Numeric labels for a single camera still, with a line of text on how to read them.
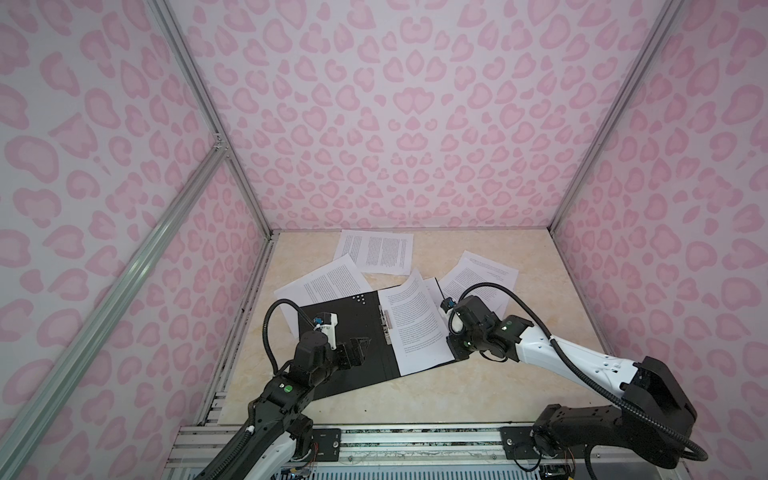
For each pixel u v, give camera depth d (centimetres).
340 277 107
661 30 71
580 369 45
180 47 73
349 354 71
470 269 108
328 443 73
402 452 73
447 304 76
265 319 60
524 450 72
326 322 72
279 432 55
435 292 102
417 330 92
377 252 114
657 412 41
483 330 62
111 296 56
